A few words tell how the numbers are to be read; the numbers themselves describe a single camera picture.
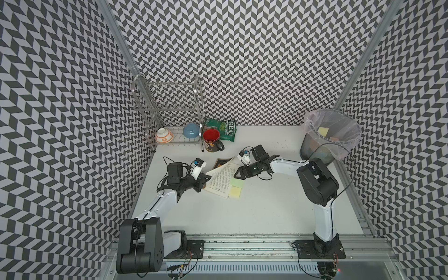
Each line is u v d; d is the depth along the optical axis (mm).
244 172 846
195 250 723
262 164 770
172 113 1160
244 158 902
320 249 643
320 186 531
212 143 1012
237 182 914
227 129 1156
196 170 755
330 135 966
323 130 975
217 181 937
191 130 1059
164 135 1016
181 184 680
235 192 895
